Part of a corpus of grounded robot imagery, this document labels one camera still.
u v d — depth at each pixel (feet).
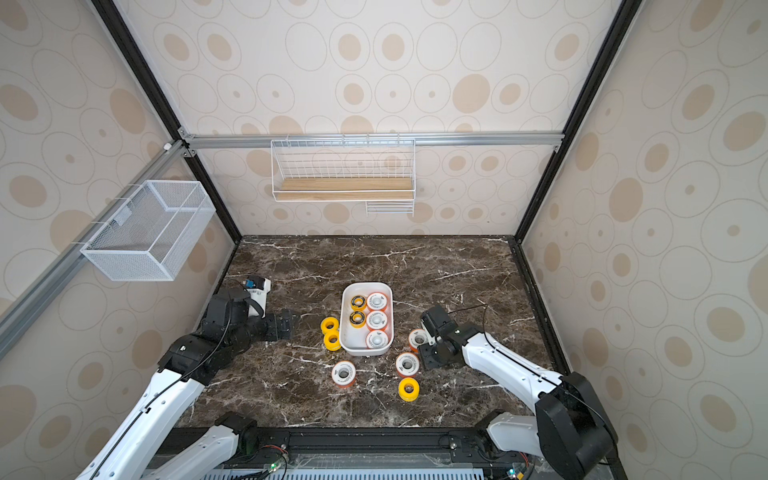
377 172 3.28
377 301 3.27
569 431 1.33
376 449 2.44
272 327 2.13
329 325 3.10
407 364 2.83
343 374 2.79
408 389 2.70
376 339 2.97
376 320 3.12
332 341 2.96
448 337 1.99
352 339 3.05
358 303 3.28
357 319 3.15
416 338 2.99
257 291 2.09
